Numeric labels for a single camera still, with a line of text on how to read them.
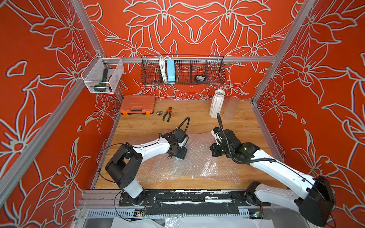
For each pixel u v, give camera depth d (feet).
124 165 1.51
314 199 1.22
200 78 3.14
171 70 2.95
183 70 3.20
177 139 2.27
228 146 1.90
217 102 3.13
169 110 3.65
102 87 2.58
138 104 3.60
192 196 2.44
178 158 2.61
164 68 2.95
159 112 3.61
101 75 2.95
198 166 2.56
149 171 2.70
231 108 3.33
